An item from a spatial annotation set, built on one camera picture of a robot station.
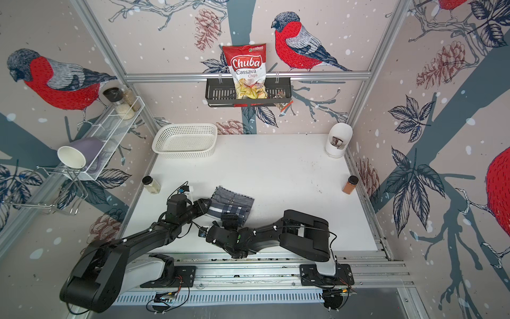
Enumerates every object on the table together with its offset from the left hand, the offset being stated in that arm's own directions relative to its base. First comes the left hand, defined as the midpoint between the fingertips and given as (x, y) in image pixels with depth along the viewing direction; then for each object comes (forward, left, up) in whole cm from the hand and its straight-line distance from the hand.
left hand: (211, 198), depth 89 cm
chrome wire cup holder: (-11, +41, +28) cm, 51 cm away
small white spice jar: (+6, +29, +2) cm, 30 cm away
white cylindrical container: (+35, -66, +6) cm, 75 cm away
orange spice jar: (+5, -65, +3) cm, 65 cm away
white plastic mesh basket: (+42, +24, -6) cm, 48 cm away
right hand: (-9, -7, -2) cm, 12 cm away
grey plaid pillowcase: (+1, -5, -4) cm, 7 cm away
